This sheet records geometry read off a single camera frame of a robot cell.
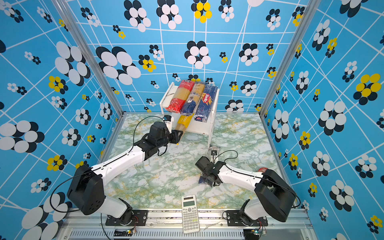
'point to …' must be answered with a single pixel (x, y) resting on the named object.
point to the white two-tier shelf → (206, 127)
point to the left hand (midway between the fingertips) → (182, 130)
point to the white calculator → (190, 214)
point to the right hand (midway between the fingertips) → (214, 170)
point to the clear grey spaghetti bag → (202, 179)
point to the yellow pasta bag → (183, 123)
